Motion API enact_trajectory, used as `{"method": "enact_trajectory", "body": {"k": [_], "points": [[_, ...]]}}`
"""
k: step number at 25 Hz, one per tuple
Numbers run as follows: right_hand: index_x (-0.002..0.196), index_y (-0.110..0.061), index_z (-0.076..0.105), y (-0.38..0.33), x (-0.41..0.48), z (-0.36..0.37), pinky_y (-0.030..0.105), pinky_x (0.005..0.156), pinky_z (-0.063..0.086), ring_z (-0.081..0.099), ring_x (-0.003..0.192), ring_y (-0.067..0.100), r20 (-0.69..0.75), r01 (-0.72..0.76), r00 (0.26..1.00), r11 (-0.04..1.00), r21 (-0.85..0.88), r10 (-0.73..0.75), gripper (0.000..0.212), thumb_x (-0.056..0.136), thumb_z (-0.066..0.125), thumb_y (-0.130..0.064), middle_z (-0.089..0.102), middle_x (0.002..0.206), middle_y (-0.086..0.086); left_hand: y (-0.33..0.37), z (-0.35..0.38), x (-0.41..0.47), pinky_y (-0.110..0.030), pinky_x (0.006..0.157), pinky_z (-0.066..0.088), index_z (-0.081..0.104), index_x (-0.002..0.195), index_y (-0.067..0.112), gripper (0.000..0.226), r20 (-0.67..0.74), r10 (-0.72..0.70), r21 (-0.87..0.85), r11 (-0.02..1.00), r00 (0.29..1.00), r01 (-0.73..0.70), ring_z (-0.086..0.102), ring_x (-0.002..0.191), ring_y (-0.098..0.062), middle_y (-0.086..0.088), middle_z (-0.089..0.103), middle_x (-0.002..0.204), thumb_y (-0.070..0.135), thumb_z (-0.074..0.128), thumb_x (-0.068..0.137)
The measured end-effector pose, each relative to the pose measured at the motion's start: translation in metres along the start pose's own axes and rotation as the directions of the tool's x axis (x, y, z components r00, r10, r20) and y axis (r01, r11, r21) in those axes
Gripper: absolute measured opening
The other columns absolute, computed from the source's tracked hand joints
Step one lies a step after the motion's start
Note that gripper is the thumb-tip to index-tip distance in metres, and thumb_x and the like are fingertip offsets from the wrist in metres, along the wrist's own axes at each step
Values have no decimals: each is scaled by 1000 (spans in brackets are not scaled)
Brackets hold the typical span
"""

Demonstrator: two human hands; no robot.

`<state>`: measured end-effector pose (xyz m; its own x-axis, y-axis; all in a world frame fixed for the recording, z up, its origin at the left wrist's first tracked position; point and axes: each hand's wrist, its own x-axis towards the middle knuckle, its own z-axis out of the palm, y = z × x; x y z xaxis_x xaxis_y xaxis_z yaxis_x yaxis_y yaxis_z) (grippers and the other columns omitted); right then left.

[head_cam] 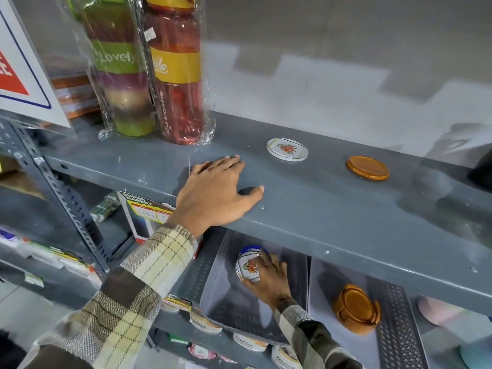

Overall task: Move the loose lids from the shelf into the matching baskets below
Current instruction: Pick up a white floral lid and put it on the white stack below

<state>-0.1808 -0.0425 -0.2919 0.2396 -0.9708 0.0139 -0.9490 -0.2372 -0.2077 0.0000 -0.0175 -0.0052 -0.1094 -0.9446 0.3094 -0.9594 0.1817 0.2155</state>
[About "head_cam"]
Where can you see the white sign with red print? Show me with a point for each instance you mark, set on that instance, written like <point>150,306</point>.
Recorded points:
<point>23,69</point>

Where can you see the grey metal shelf rack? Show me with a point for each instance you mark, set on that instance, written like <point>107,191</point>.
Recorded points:
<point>346,219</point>

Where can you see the row of white packets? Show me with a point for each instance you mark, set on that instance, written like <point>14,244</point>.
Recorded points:
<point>50,255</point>

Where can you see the person's left thumb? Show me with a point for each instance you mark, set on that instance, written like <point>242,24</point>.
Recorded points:
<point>253,197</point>

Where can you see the brown cardboard box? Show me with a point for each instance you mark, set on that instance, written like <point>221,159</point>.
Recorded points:
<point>19,180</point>

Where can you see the white floral coaster set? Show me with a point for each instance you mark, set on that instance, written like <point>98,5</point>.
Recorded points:
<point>249,265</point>

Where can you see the green patterned box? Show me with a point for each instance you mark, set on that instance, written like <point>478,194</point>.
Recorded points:
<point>104,208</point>

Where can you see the red yellow wrapped bottle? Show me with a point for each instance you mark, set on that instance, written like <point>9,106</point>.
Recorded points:
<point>176,69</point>

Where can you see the white red price card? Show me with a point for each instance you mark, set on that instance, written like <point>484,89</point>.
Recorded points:
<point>144,215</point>

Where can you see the person's right forearm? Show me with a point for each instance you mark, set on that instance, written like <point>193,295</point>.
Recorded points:
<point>311,338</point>

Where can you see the person's left hand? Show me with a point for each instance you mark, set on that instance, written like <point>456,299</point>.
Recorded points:
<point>209,195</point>

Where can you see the person's left forearm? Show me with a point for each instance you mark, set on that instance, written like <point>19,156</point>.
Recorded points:
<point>127,299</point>

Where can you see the person's right fingers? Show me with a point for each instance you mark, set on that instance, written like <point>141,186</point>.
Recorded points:
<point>275,263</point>

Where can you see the stack of orange flat items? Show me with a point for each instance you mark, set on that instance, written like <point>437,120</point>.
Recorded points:
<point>75,96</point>

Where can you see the grey perforated plastic tray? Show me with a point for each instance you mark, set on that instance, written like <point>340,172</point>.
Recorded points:
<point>392,334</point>
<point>230,303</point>

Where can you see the person's right hand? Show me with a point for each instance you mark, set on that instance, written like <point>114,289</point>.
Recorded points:
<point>271,282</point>

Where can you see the orange coaster set with holder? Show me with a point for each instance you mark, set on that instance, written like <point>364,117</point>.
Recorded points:
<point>356,309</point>

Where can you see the green purple wrapped bottle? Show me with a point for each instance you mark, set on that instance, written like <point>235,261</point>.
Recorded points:
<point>119,65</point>

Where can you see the row of white labelled tubs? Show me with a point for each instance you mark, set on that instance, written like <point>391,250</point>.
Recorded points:
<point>207,322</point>

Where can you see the pink plastic container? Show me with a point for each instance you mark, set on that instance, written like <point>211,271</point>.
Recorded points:
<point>438,311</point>

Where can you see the white floral round coaster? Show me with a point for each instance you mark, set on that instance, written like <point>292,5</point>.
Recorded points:
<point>287,149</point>

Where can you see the orange round coaster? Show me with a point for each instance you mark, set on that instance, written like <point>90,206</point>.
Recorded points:
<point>367,167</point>

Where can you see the light blue plastic container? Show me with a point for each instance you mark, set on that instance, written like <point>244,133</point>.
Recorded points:
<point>476,355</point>

